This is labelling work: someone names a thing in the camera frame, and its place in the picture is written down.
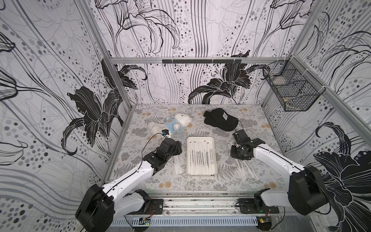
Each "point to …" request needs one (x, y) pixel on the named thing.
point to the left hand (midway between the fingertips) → (180, 147)
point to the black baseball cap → (219, 118)
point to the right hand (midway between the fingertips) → (234, 153)
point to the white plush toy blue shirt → (174, 124)
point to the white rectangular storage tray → (201, 138)
